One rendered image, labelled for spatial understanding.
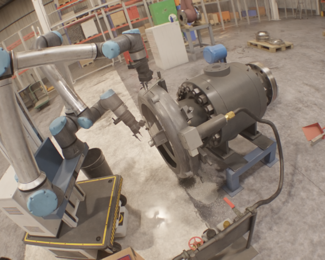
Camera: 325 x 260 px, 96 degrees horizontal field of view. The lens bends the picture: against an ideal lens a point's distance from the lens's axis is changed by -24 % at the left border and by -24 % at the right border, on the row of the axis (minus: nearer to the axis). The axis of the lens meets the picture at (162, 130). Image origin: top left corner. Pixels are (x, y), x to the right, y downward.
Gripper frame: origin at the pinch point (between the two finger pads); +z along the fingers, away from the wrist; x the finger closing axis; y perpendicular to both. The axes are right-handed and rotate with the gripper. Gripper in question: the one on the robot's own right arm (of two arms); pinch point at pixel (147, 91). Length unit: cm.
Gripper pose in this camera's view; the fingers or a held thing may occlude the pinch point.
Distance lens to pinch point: 115.0
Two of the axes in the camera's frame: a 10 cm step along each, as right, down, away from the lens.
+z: 2.4, 7.7, 6.0
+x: -8.6, -1.2, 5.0
